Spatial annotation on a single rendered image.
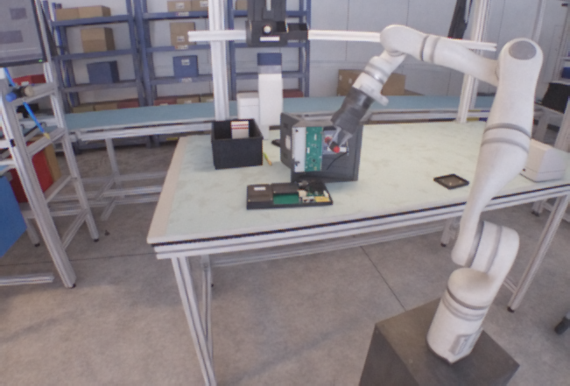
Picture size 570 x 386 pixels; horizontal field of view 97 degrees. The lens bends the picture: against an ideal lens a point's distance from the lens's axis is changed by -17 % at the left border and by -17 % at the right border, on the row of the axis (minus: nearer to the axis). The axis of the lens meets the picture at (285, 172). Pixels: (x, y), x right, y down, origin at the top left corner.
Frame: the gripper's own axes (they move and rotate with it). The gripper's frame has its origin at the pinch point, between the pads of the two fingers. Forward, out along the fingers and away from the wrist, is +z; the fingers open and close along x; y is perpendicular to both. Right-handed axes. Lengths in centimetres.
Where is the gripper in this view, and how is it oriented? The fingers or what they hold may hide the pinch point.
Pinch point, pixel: (332, 149)
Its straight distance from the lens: 86.8
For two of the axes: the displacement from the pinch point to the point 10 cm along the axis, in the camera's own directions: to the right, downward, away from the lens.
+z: -5.0, 8.2, 2.8
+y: -1.5, -4.1, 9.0
